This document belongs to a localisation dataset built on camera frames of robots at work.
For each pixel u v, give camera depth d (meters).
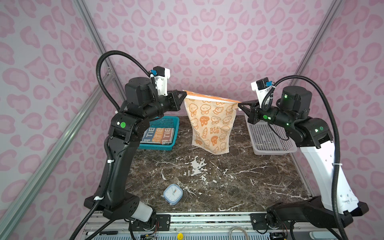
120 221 0.45
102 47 0.82
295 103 0.41
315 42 0.80
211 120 0.72
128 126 0.37
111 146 0.38
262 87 0.46
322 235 0.81
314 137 0.37
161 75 0.47
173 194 0.80
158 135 1.04
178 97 0.49
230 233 0.69
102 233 0.70
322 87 0.81
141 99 0.40
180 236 0.63
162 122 1.10
